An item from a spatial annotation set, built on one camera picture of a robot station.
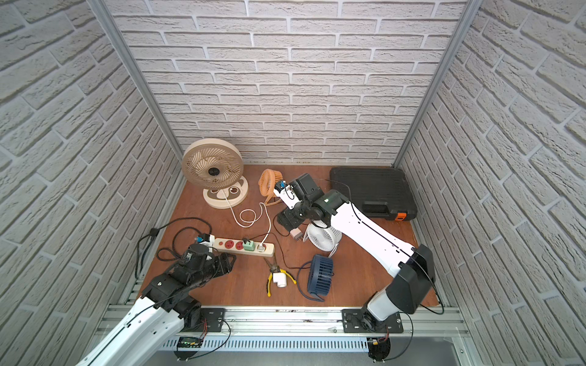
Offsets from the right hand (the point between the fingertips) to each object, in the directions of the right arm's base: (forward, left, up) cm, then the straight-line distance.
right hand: (290, 212), depth 77 cm
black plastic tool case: (+21, -45, -19) cm, 53 cm away
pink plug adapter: (+1, -2, -18) cm, 18 cm away
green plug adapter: (-5, +16, -13) cm, 22 cm away
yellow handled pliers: (-12, +7, -20) cm, 24 cm away
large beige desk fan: (+20, +28, +5) cm, 35 cm away
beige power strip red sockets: (-3, +22, -17) cm, 28 cm away
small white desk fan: (-4, -12, -12) cm, 17 cm away
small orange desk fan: (+24, +10, -10) cm, 28 cm away
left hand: (-8, +23, -12) cm, 28 cm away
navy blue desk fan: (-19, -9, -11) cm, 23 cm away
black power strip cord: (-4, +51, -19) cm, 55 cm away
